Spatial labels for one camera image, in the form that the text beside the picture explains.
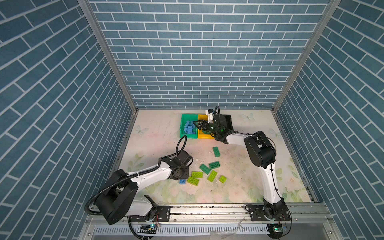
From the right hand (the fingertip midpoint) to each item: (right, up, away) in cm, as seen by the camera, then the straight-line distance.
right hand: (194, 122), depth 97 cm
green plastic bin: (-8, +3, +15) cm, 17 cm away
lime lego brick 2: (0, -34, -12) cm, 36 cm away
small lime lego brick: (+17, -33, -12) cm, 39 cm away
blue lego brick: (-3, -6, +5) cm, 8 cm away
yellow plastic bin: (+4, -9, +3) cm, 10 cm away
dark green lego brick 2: (+12, -26, -6) cm, 30 cm away
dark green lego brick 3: (+6, -28, -8) cm, 30 cm away
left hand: (-4, -31, -10) cm, 33 cm away
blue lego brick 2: (-6, -3, +10) cm, 12 cm away
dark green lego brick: (+14, -19, -1) cm, 24 cm away
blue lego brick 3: (-7, -34, -14) cm, 37 cm away
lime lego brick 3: (+11, -32, -10) cm, 35 cm away
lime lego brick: (+2, -31, -10) cm, 33 cm away
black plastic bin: (+24, -1, +8) cm, 26 cm away
